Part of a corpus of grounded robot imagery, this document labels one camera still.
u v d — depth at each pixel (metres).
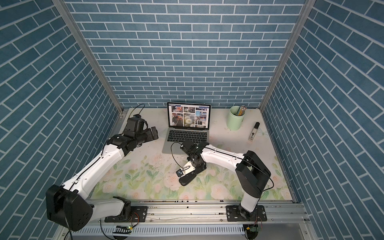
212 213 0.76
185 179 0.84
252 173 0.46
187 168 0.71
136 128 0.62
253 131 1.04
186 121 1.05
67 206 0.38
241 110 0.99
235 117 1.00
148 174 0.87
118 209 0.62
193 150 0.64
